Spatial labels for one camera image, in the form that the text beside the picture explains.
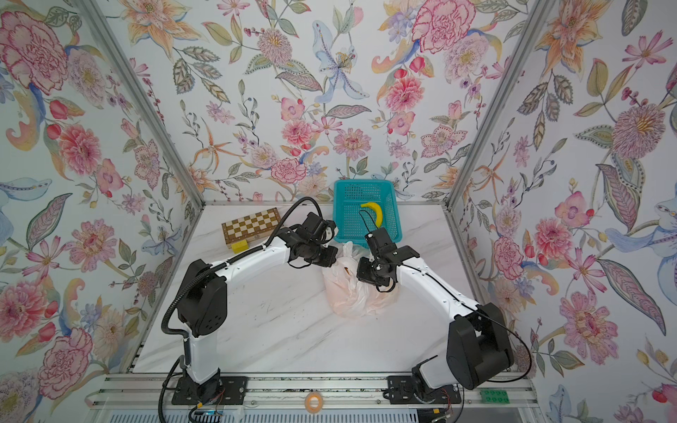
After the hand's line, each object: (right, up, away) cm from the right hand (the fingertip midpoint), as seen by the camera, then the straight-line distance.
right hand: (359, 274), depth 86 cm
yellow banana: (+10, +23, +31) cm, 40 cm away
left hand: (-7, +4, +2) cm, 8 cm away
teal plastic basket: (-1, +18, +31) cm, 36 cm away
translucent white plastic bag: (-4, -6, -3) cm, 8 cm away
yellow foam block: (-46, +8, +18) cm, 50 cm away
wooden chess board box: (-42, +15, +24) cm, 51 cm away
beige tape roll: (-15, -33, -13) cm, 39 cm away
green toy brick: (+36, -31, -14) cm, 49 cm away
